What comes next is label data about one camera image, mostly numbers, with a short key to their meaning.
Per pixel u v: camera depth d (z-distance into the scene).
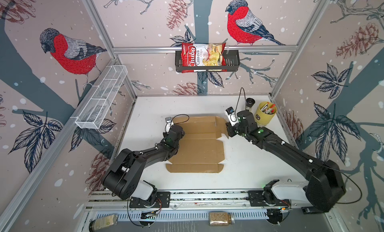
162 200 0.73
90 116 0.70
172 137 0.69
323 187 0.40
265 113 0.95
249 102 1.01
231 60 0.95
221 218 0.65
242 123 0.65
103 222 0.65
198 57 0.88
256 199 0.73
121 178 0.43
